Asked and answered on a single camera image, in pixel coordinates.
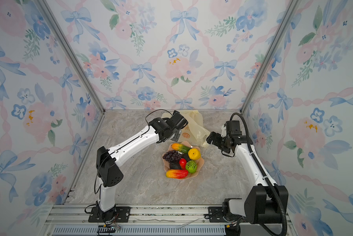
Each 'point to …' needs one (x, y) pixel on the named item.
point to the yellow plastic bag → (194, 132)
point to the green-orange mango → (180, 148)
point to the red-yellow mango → (176, 173)
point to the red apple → (183, 162)
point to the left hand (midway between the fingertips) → (171, 130)
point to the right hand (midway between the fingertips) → (214, 141)
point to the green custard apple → (191, 166)
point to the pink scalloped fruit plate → (199, 162)
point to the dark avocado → (175, 164)
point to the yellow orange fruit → (193, 154)
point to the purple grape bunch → (172, 155)
